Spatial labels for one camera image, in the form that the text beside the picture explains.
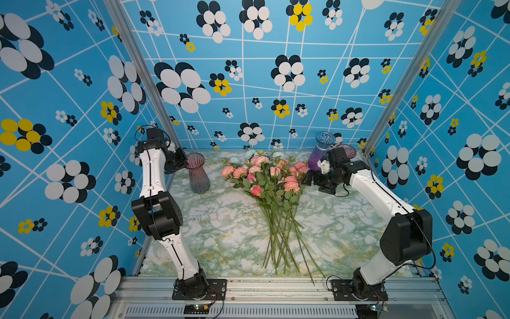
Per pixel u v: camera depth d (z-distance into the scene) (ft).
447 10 2.24
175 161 2.47
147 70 2.82
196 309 2.37
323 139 3.27
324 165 2.65
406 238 1.45
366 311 2.37
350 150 3.07
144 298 2.48
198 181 3.05
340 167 2.08
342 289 2.39
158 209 1.74
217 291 2.41
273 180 3.24
